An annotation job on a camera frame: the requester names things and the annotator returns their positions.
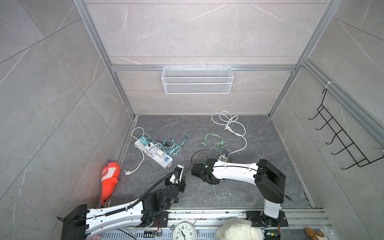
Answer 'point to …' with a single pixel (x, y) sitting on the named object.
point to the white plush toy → (238, 229)
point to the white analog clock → (185, 230)
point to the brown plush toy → (314, 235)
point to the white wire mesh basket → (197, 80)
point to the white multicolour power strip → (153, 154)
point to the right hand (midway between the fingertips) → (219, 164)
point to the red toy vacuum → (109, 176)
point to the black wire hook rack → (354, 151)
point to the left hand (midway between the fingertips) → (182, 168)
